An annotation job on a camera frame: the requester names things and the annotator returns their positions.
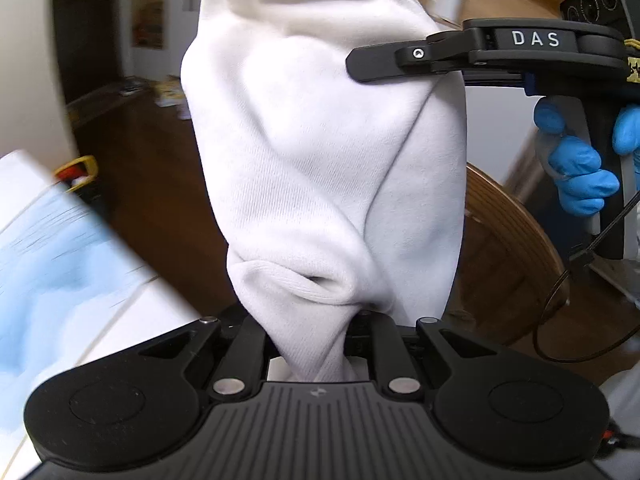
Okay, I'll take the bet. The white hooded sweatshirt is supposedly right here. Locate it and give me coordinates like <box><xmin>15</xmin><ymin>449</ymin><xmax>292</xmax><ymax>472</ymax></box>
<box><xmin>181</xmin><ymin>0</ymin><xmax>466</xmax><ymax>382</ymax></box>

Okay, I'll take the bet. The blue gloved right hand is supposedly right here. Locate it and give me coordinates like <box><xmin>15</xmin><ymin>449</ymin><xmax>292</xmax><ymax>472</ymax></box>
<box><xmin>534</xmin><ymin>98</ymin><xmax>620</xmax><ymax>218</ymax></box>

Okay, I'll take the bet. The wooden chair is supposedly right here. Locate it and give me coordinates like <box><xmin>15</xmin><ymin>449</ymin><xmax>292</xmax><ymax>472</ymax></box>
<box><xmin>445</xmin><ymin>164</ymin><xmax>564</xmax><ymax>346</ymax></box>

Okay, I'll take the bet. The yellow red object on floor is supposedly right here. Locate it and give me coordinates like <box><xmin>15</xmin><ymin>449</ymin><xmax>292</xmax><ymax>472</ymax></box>
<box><xmin>54</xmin><ymin>155</ymin><xmax>99</xmax><ymax>192</ymax></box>

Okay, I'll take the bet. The black cable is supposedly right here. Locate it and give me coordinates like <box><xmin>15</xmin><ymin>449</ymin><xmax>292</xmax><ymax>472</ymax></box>
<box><xmin>530</xmin><ymin>194</ymin><xmax>640</xmax><ymax>364</ymax></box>

